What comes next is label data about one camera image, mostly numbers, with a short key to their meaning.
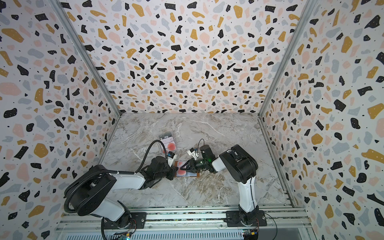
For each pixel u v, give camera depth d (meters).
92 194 0.43
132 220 0.73
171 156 0.81
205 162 0.81
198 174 0.90
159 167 0.72
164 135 1.00
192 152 0.90
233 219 0.75
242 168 0.53
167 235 0.70
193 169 0.83
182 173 0.88
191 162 0.84
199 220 0.76
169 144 0.98
